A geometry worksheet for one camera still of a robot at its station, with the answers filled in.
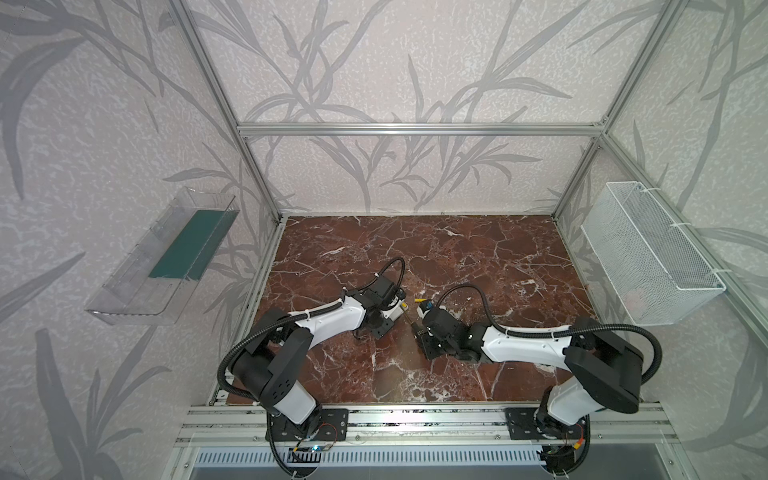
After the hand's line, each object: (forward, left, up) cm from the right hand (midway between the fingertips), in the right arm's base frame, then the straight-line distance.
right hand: (419, 332), depth 87 cm
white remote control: (+3, +6, +8) cm, 11 cm away
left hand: (+6, +11, -1) cm, 12 cm away
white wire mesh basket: (0, -49, +31) cm, 58 cm away
